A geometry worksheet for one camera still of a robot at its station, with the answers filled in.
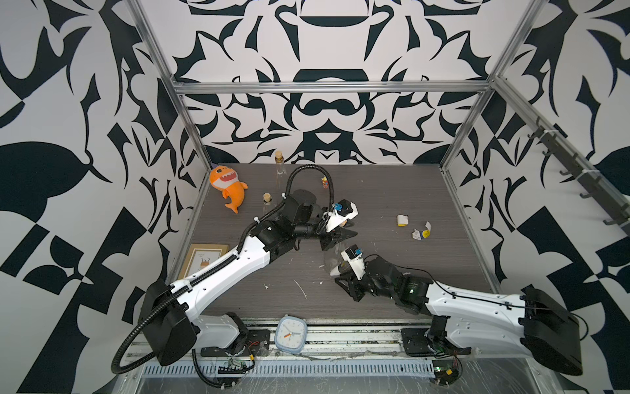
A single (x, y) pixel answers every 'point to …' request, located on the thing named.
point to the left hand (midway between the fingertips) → (351, 222)
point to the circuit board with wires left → (235, 366)
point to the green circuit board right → (445, 371)
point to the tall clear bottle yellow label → (340, 269)
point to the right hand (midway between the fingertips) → (336, 275)
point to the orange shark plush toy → (225, 179)
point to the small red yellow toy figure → (325, 182)
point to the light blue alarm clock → (290, 334)
